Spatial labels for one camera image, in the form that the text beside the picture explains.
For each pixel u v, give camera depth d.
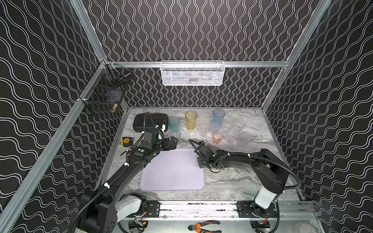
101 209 0.40
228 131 0.98
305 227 0.70
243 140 1.00
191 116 1.01
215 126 1.06
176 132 1.00
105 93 0.92
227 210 0.76
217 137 1.04
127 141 0.99
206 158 0.70
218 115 0.97
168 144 0.72
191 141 0.78
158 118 1.07
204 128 1.05
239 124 1.06
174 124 1.09
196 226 0.69
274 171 0.47
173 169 0.90
